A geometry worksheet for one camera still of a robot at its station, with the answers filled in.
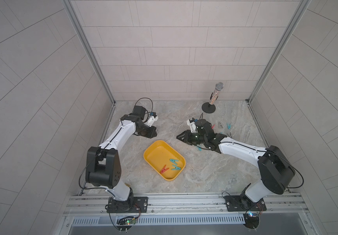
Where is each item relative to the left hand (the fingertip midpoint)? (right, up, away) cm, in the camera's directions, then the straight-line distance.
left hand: (157, 132), depth 87 cm
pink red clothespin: (+38, +2, +15) cm, 40 cm away
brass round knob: (-14, -27, -10) cm, 32 cm away
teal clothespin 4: (+11, -20, -5) cm, 23 cm away
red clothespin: (+5, -21, -5) cm, 22 cm away
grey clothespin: (+42, +3, +15) cm, 44 cm away
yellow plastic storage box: (+5, -16, -2) cm, 17 cm away
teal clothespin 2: (+23, -6, -16) cm, 29 cm away
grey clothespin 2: (+48, -3, +10) cm, 49 cm away
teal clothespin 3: (+10, -17, -2) cm, 20 cm away
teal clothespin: (+48, +2, +13) cm, 50 cm away
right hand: (+12, -3, -6) cm, 14 cm away
